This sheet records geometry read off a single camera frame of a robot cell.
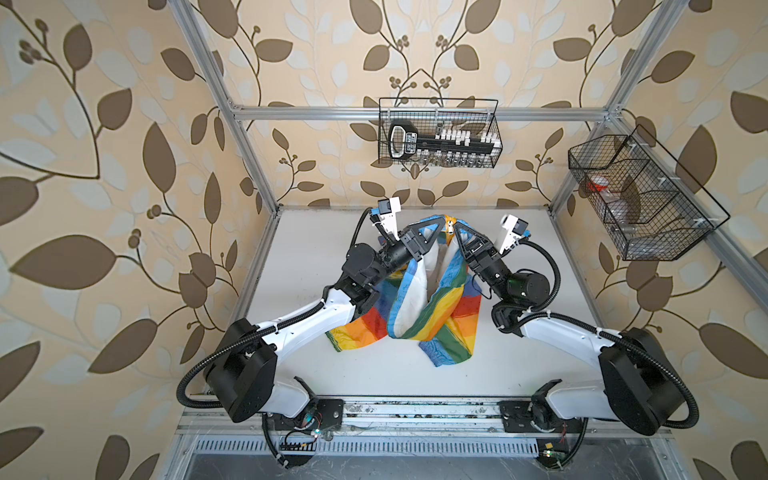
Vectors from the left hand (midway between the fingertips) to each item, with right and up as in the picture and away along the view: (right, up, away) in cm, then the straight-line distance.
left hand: (448, 223), depth 59 cm
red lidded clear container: (+45, +12, +21) cm, 51 cm away
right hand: (+2, -1, +2) cm, 3 cm away
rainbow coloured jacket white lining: (-1, -18, +12) cm, 22 cm away
